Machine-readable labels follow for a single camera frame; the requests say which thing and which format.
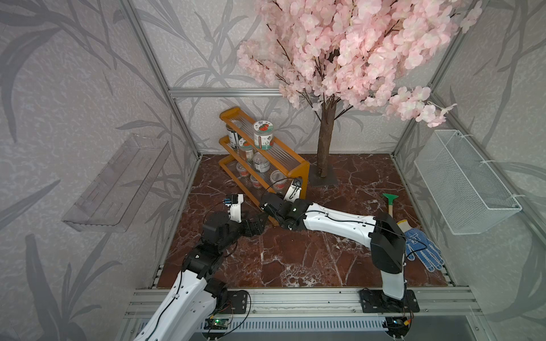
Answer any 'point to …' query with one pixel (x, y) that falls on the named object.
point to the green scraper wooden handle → (391, 198)
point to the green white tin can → (234, 136)
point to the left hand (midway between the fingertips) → (259, 213)
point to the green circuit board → (216, 324)
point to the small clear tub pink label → (276, 175)
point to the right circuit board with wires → (398, 327)
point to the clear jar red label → (246, 149)
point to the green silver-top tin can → (260, 163)
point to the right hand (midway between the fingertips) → (283, 198)
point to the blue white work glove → (419, 244)
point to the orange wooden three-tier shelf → (258, 171)
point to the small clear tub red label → (242, 169)
